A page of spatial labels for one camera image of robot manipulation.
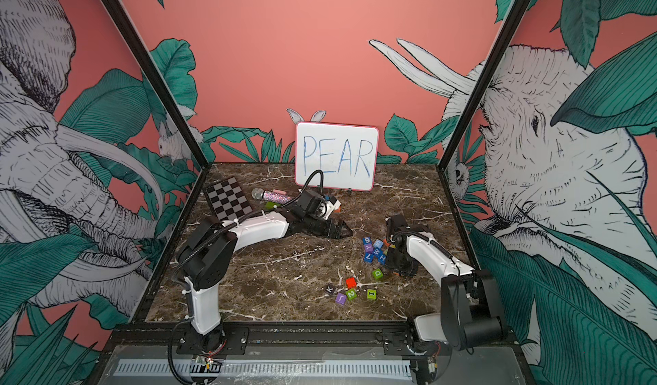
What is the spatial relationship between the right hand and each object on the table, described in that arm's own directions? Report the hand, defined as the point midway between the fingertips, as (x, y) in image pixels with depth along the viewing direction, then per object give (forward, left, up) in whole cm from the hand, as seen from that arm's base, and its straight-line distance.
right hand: (394, 264), depth 87 cm
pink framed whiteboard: (+42, +16, +12) cm, 47 cm away
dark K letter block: (-8, +22, -2) cm, 24 cm away
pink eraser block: (+34, +47, -2) cm, 58 cm away
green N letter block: (-10, +15, -2) cm, 18 cm away
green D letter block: (-3, +6, -2) cm, 7 cm away
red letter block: (-6, +15, -2) cm, 16 cm away
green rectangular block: (+25, +48, 0) cm, 55 cm away
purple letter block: (-11, +19, -2) cm, 22 cm away
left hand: (+9, +17, +7) cm, 20 cm away
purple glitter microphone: (+29, +53, +3) cm, 60 cm away
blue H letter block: (+4, +4, -2) cm, 6 cm away
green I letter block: (-10, +8, -2) cm, 13 cm away
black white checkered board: (+27, +65, +1) cm, 71 cm away
